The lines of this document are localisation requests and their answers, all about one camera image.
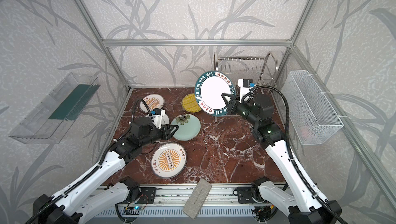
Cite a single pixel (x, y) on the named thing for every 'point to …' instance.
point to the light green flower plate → (189, 127)
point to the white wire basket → (313, 118)
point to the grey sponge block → (197, 198)
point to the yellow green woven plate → (190, 104)
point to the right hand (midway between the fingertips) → (224, 89)
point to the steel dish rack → (263, 71)
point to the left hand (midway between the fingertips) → (178, 123)
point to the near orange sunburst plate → (168, 160)
